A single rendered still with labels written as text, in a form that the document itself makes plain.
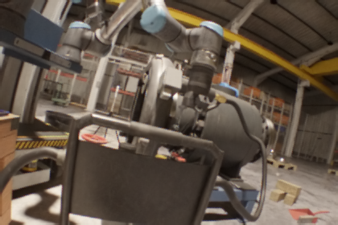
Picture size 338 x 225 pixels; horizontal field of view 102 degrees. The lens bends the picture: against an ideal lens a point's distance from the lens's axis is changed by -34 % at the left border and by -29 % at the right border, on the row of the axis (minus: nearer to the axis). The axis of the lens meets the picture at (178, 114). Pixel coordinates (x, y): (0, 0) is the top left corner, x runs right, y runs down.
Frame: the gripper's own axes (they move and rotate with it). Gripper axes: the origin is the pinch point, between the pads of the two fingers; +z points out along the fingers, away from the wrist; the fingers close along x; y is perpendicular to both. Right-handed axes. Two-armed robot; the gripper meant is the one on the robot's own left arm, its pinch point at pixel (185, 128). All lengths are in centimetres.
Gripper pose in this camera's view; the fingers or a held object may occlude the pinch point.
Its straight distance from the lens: 62.7
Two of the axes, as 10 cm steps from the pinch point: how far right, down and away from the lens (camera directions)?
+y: 3.4, 0.6, -9.4
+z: -2.5, 9.7, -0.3
